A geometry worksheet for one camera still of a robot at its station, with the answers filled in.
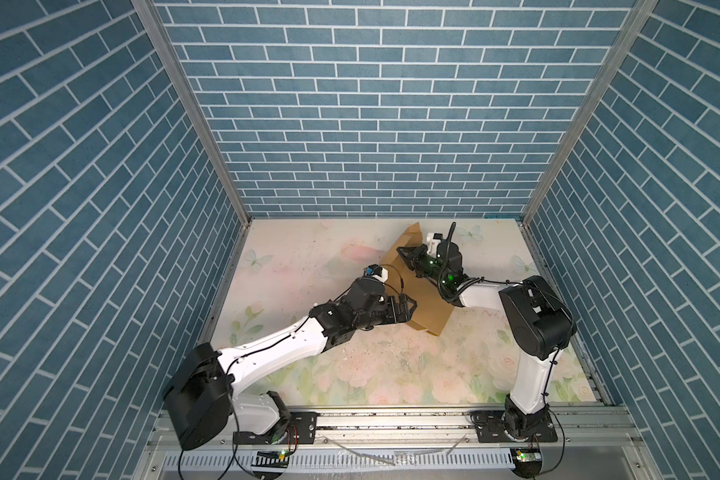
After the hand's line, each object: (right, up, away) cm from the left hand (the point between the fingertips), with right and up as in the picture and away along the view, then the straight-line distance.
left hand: (407, 307), depth 77 cm
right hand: (-2, +16, +15) cm, 22 cm away
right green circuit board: (+30, -37, -3) cm, 47 cm away
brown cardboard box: (+7, +1, -1) cm, 7 cm away
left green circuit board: (-33, -36, -5) cm, 49 cm away
